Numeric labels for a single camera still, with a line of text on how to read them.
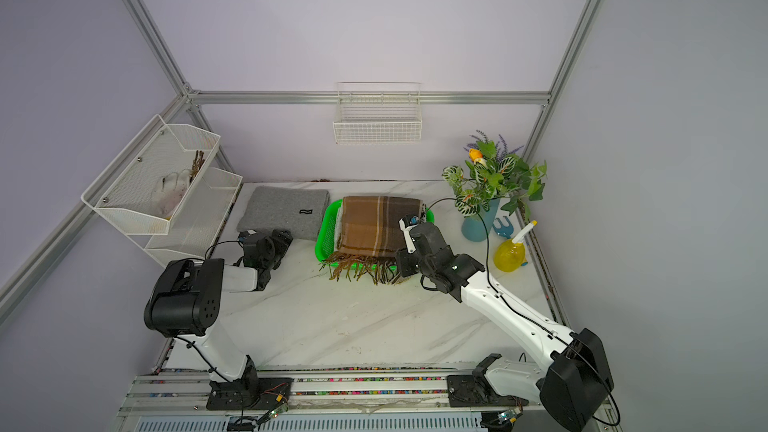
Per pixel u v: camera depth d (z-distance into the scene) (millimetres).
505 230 1046
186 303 485
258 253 776
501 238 1041
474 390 655
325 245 946
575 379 390
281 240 901
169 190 781
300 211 1073
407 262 697
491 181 738
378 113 1037
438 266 583
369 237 924
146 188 766
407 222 700
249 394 672
